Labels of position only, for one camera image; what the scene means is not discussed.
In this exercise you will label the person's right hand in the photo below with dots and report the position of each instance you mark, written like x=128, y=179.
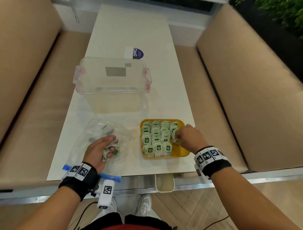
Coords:
x=193, y=139

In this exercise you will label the white and purple sticker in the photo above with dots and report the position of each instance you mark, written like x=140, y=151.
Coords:
x=133, y=52

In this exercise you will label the small white bin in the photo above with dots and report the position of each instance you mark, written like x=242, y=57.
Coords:
x=165, y=183

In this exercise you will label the black planter box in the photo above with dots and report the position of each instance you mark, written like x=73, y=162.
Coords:
x=272, y=40

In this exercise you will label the black left wristband with markers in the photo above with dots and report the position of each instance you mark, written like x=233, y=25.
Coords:
x=80, y=182

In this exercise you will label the yellow tray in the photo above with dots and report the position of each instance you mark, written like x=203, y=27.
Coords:
x=182, y=151

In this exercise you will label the grey rectangular label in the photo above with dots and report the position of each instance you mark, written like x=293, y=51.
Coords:
x=115, y=71

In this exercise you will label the clear storage box pink latches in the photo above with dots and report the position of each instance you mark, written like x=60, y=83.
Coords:
x=113, y=99

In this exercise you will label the black wristband with markers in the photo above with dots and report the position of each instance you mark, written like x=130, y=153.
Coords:
x=215, y=165
x=80, y=182

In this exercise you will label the person's left hand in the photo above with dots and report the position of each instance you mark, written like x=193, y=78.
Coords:
x=94, y=154

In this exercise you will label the tea bags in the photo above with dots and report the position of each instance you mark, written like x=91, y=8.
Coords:
x=107, y=131
x=151, y=139
x=113, y=142

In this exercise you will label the black right wristband with markers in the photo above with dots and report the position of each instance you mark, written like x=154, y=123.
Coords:
x=215, y=165

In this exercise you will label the person's black trousers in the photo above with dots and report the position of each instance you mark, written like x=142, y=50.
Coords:
x=109, y=219

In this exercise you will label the person's left forearm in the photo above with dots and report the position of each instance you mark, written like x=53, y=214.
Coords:
x=40, y=211

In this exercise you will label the green hedge plant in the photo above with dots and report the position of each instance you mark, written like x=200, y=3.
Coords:
x=284, y=11

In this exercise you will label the marker cube on right wrist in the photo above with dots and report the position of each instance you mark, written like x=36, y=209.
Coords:
x=201, y=176

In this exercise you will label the person's white shoe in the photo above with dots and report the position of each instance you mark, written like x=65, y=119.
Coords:
x=144, y=205
x=111, y=206

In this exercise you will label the beige bench seat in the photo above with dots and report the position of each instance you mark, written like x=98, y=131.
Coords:
x=248, y=94
x=30, y=94

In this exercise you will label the person's red shirt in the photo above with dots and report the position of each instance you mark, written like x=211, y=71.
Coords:
x=132, y=227

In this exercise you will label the person's right white shoe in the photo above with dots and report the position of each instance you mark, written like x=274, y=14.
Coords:
x=144, y=205

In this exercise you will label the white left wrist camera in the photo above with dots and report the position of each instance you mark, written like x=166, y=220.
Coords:
x=105, y=194

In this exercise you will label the person's left white shoe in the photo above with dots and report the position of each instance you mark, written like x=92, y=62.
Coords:
x=111, y=206

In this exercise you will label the clear zip bag with tea bags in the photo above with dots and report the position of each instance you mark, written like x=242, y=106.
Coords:
x=80, y=147

